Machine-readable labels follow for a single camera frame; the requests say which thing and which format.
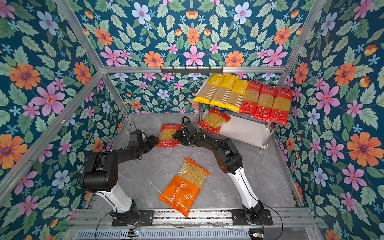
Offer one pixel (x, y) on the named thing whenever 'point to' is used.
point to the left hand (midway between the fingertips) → (157, 136)
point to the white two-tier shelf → (240, 126)
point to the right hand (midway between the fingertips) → (174, 136)
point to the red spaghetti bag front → (250, 98)
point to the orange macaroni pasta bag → (182, 193)
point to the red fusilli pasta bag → (167, 130)
